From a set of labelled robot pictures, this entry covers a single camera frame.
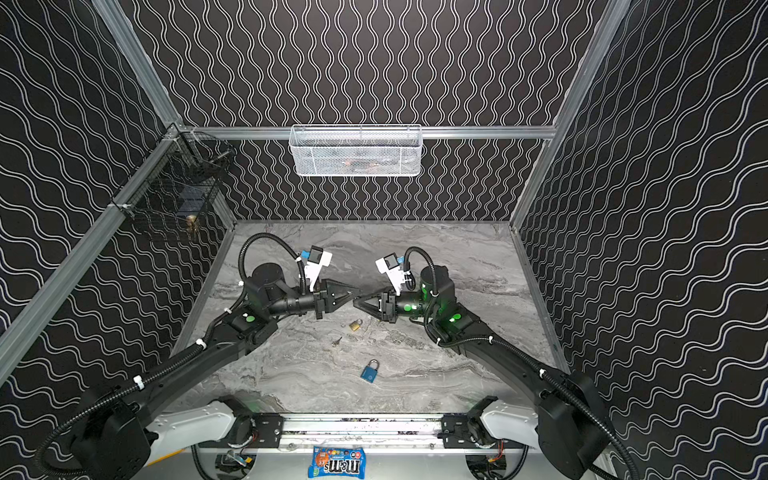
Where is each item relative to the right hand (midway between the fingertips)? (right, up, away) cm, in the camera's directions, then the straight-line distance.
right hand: (357, 304), depth 69 cm
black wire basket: (-60, +37, +29) cm, 76 cm away
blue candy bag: (-4, -36, 0) cm, 37 cm away
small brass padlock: (-3, -11, +24) cm, 26 cm away
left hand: (+2, +3, -4) cm, 5 cm away
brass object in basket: (-47, +21, +13) cm, 53 cm away
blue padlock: (+2, -22, +15) cm, 27 cm away
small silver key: (-9, -15, +21) cm, 27 cm away
